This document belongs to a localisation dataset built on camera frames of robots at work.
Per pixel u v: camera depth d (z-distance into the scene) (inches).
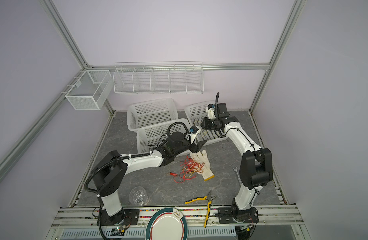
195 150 29.5
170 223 28.4
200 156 37.0
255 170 18.6
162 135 40.6
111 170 20.6
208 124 31.0
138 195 31.8
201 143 29.1
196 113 45.5
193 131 27.6
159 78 39.1
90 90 38.1
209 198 31.0
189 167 34.7
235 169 35.8
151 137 40.2
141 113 45.8
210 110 32.1
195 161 35.9
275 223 28.7
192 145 28.9
